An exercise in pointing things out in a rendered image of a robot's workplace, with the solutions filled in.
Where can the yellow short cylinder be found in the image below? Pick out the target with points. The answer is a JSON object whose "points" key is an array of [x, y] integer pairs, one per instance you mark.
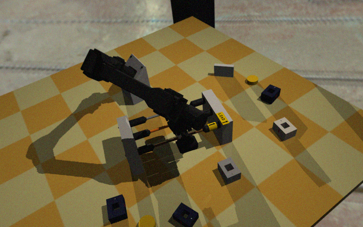
{"points": [[252, 80], [147, 221]]}

